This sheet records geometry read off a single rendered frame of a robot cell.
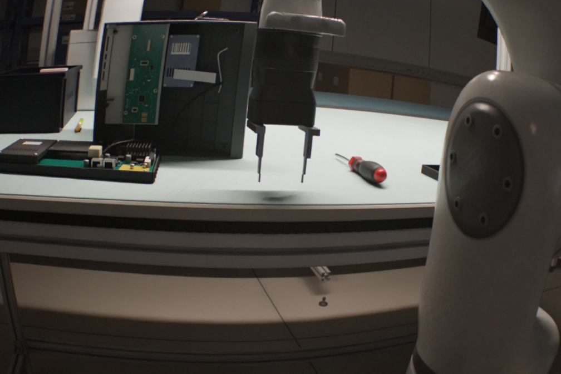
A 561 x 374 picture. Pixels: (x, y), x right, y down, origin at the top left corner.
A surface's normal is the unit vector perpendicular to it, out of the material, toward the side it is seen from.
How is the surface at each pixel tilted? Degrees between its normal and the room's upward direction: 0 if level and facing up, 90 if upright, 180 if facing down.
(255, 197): 0
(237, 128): 90
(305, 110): 90
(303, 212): 90
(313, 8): 84
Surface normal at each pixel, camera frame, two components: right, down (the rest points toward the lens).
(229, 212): 0.28, 0.25
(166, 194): 0.10, -0.97
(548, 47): -0.84, 0.28
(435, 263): -0.99, -0.02
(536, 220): -0.64, 0.14
